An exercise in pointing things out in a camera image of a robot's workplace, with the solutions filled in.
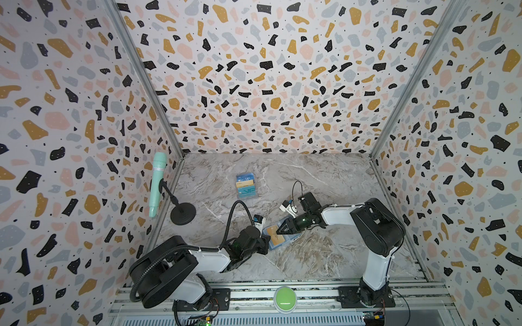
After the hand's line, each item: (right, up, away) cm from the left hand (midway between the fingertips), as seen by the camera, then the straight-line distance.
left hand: (275, 235), depth 86 cm
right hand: (+2, +2, +2) cm, 3 cm away
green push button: (+3, -19, -12) cm, 23 cm away
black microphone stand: (-43, +7, +9) cm, 45 cm away
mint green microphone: (-42, +32, -13) cm, 54 cm away
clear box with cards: (-15, +20, +17) cm, 30 cm away
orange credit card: (+1, -2, +2) cm, 3 cm away
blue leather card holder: (+6, -2, +3) cm, 7 cm away
